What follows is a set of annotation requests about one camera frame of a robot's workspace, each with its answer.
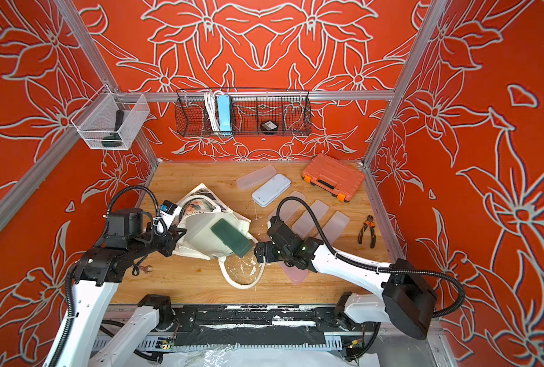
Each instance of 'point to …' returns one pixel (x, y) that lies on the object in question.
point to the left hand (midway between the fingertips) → (182, 227)
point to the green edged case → (231, 237)
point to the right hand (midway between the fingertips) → (263, 247)
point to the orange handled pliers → (371, 223)
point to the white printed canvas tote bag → (199, 209)
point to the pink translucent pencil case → (296, 274)
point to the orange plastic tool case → (338, 180)
